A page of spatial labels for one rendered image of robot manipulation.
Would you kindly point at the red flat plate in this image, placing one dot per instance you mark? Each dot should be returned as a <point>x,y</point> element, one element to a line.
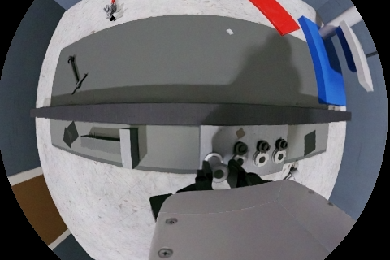
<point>277,15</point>

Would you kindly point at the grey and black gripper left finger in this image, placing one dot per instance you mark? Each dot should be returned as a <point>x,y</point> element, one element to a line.
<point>203,181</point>

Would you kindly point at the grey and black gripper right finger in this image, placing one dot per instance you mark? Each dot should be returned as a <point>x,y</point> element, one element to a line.
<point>238,177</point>

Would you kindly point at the grey metal plate with holes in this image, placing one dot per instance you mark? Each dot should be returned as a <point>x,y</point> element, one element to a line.
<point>229,142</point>

